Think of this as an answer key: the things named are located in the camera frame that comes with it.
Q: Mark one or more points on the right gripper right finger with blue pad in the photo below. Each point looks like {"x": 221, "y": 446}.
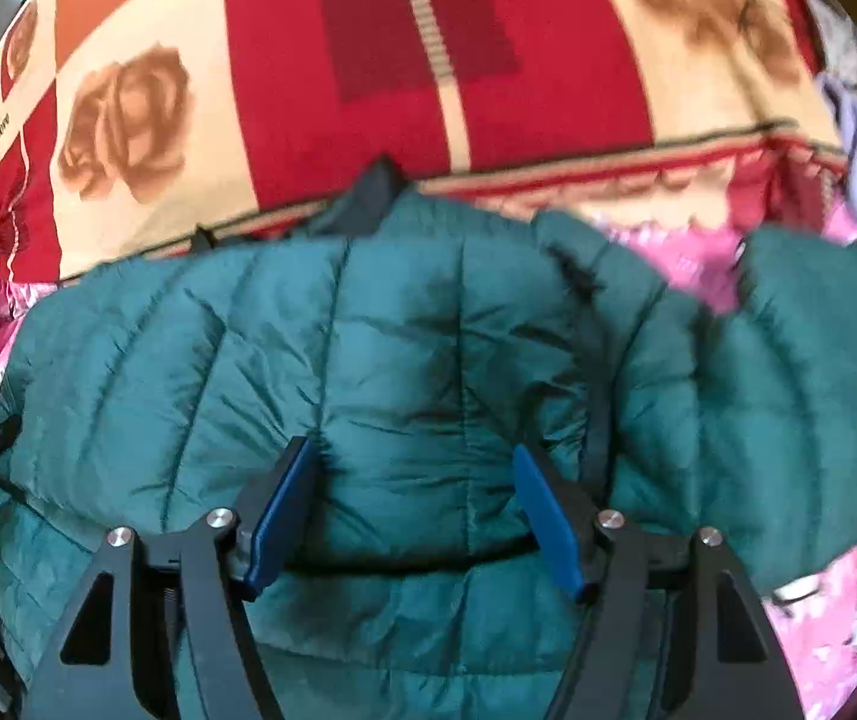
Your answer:
{"x": 686, "y": 602}

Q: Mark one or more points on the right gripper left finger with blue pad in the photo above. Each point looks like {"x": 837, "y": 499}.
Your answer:
{"x": 112, "y": 653}

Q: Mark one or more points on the dark green puffer jacket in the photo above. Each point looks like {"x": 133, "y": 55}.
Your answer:
{"x": 413, "y": 419}

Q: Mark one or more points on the pink penguin bed sheet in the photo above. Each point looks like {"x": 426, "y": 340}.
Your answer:
{"x": 840, "y": 614}

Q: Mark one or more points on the red orange rose blanket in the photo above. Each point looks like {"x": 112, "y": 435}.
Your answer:
{"x": 126, "y": 125}

